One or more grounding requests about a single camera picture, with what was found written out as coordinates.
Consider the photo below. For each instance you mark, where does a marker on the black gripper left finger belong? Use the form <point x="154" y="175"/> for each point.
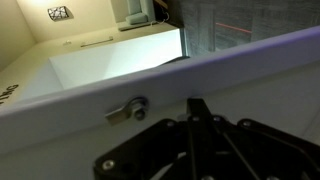
<point x="150" y="153"/>

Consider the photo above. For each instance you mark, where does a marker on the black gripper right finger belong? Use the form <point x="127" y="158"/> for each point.
<point x="260" y="153"/>

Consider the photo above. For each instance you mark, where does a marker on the metal door latch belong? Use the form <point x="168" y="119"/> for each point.
<point x="128" y="111"/>

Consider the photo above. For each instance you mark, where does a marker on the white sofa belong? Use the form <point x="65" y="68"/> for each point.
<point x="138" y="13"/>

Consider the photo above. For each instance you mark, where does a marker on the wooden sofa leg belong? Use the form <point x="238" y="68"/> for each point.
<point x="161" y="3"/>

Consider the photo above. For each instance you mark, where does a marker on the patterned wall sconce lamp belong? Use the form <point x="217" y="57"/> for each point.
<point x="58" y="13"/>

